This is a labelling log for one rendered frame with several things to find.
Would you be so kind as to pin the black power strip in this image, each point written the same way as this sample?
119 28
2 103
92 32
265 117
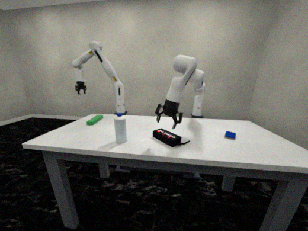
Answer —
167 137

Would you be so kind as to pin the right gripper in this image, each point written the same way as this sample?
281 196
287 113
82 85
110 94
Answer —
80 86

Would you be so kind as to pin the small blue rectangular block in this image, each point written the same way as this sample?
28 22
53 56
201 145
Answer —
230 135

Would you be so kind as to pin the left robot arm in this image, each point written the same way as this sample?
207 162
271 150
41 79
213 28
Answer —
187 66

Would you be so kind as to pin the green rectangular block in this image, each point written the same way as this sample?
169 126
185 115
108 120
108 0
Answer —
94 120

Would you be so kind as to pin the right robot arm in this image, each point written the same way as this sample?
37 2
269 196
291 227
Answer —
95 49

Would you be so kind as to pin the white bottle with blue cap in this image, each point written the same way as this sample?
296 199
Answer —
120 128

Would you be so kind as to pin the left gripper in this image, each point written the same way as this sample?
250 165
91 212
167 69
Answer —
169 109

